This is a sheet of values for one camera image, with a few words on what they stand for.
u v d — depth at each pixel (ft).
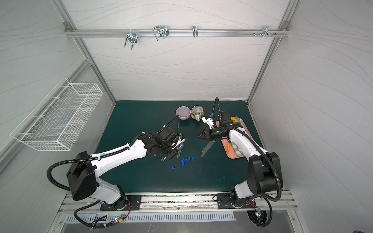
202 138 2.51
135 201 2.41
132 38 2.61
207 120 2.56
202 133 2.58
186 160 2.89
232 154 2.99
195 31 2.57
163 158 2.57
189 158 2.89
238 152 2.98
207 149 3.05
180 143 2.40
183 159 2.89
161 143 2.02
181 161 2.85
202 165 2.84
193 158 2.89
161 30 2.51
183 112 3.57
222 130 2.08
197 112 3.62
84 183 1.33
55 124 2.21
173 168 2.76
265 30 2.51
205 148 3.05
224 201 2.40
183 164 2.82
